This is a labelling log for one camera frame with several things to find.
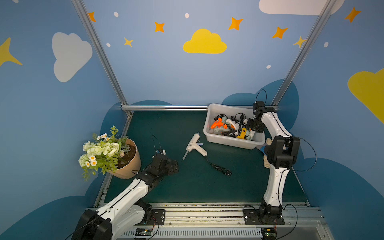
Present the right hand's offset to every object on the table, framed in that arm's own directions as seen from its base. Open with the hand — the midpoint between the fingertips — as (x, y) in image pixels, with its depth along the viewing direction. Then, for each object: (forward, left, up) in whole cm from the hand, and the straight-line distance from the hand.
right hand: (253, 127), depth 99 cm
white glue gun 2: (-13, +40, -7) cm, 42 cm away
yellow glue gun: (-4, +7, -5) cm, 9 cm away
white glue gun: (+6, +11, -4) cm, 13 cm away
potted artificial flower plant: (-31, +78, +9) cm, 84 cm away
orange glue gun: (+6, +23, -4) cm, 24 cm away
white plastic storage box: (+17, +26, -1) cm, 31 cm away
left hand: (-28, +52, -3) cm, 59 cm away
